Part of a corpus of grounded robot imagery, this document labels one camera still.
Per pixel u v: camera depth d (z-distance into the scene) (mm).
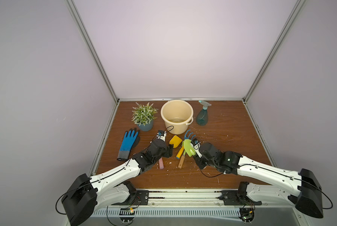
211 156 568
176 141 937
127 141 941
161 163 827
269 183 467
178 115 1079
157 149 601
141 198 730
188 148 758
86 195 400
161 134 711
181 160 852
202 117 1034
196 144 672
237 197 655
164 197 751
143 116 876
